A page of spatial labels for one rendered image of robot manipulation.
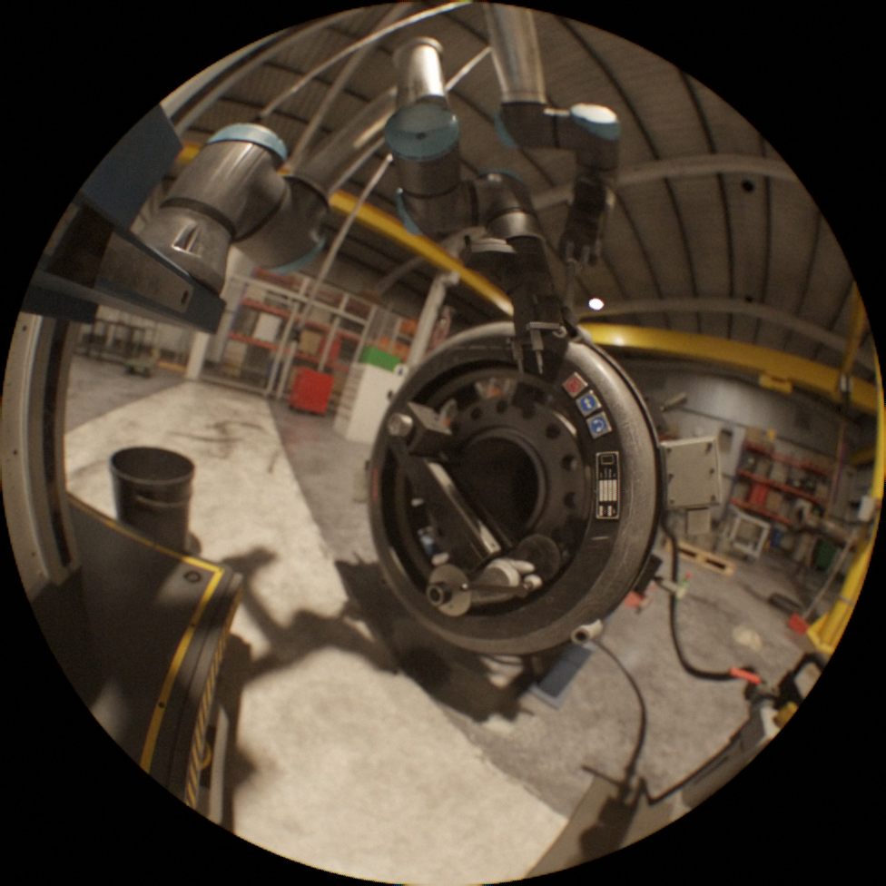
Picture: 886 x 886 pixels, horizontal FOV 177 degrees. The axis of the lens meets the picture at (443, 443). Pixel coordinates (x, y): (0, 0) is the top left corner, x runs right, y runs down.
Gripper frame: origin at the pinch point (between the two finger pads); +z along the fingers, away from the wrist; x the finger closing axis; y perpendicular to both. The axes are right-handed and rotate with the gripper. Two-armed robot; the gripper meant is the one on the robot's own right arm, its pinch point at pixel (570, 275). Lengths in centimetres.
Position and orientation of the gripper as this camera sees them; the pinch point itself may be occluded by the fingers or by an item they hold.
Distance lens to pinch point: 51.0
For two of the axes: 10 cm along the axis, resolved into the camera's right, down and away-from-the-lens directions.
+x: -8.7, -3.8, 3.1
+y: 3.4, -0.1, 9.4
